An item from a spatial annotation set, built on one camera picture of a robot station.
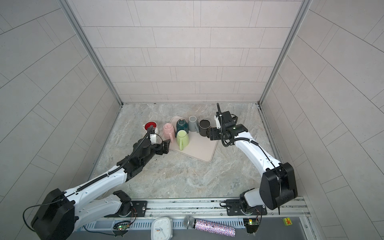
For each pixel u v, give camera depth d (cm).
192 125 95
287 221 67
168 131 89
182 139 87
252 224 68
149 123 95
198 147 92
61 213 38
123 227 64
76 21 76
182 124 91
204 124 93
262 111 116
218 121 67
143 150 60
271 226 67
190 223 64
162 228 63
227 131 60
